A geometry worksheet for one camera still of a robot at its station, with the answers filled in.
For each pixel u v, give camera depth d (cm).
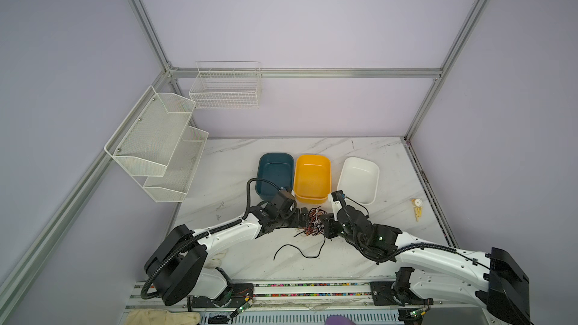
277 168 105
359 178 103
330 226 68
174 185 90
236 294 73
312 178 102
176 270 42
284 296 75
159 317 69
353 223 56
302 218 76
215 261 80
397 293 65
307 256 80
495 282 41
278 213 65
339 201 70
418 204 93
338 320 70
